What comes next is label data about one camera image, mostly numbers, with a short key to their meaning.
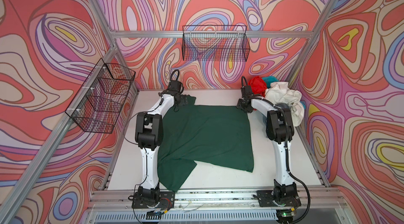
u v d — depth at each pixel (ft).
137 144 1.90
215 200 2.46
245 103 2.59
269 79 3.77
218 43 3.14
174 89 2.69
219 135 3.13
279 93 3.22
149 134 1.89
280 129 2.02
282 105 3.06
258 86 3.33
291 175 2.09
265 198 2.41
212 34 2.89
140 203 2.39
